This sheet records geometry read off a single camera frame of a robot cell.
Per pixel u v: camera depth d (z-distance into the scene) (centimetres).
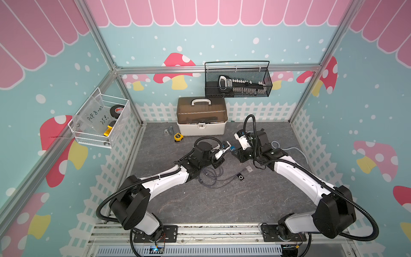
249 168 94
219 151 67
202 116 105
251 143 73
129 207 43
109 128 63
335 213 41
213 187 89
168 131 113
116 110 80
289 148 103
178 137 109
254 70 91
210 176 92
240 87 88
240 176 92
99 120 69
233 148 82
